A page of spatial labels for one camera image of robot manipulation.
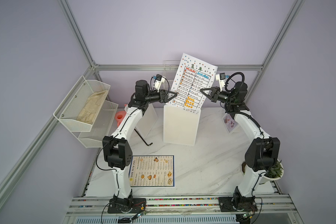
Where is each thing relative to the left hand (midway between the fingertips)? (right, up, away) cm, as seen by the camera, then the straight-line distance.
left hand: (174, 95), depth 77 cm
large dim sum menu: (-14, -46, +9) cm, 49 cm away
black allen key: (-23, -28, +24) cm, 43 cm away
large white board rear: (-22, -15, +33) cm, 42 cm away
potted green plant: (+52, -40, -7) cm, 66 cm away
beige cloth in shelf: (-49, -7, +4) cm, 49 cm away
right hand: (+15, +1, 0) cm, 15 cm away
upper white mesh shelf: (-55, -9, +1) cm, 55 cm away
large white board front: (+4, -18, +11) cm, 22 cm away
